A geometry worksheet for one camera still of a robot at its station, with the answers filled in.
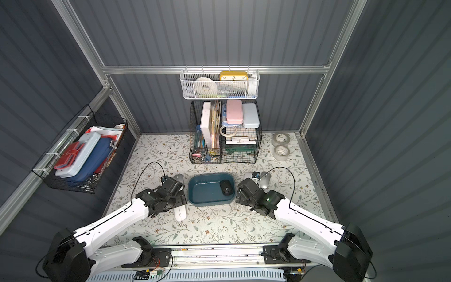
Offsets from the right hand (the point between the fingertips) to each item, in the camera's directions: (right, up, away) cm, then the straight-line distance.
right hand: (249, 198), depth 81 cm
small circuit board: (-44, -29, -9) cm, 54 cm away
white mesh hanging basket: (-11, +55, +13) cm, 58 cm away
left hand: (-34, -1, +2) cm, 34 cm away
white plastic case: (-65, +27, -12) cm, 72 cm away
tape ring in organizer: (-10, +30, +10) cm, 34 cm away
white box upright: (-22, +35, +9) cm, 42 cm away
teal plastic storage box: (-23, +1, +13) cm, 27 cm away
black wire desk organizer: (-12, +33, +13) cm, 37 cm away
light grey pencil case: (+2, +42, +15) cm, 44 cm away
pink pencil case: (-7, +44, +15) cm, 47 cm away
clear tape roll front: (+23, +21, +28) cm, 42 cm away
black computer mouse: (-11, +3, +11) cm, 15 cm away
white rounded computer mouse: (+1, +8, +18) cm, 20 cm away
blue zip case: (-61, +18, -14) cm, 66 cm away
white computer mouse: (-33, -8, +3) cm, 34 cm away
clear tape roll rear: (+25, +30, +34) cm, 52 cm away
